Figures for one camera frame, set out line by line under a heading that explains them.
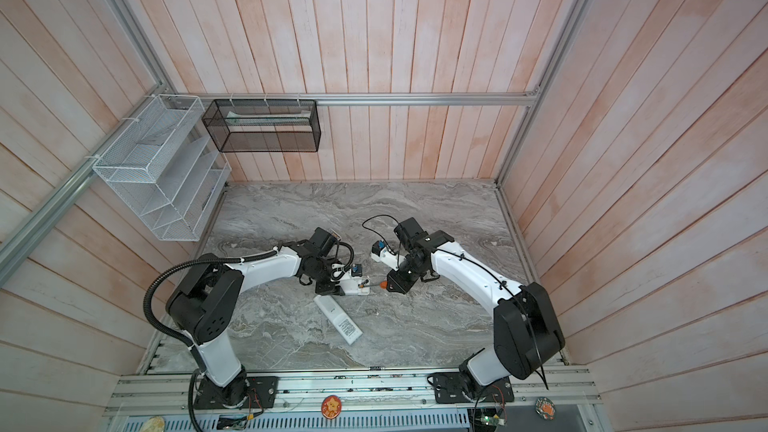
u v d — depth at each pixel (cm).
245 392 71
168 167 73
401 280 73
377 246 76
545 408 71
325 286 82
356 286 90
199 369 58
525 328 43
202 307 48
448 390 73
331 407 71
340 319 84
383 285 82
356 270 80
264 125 105
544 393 73
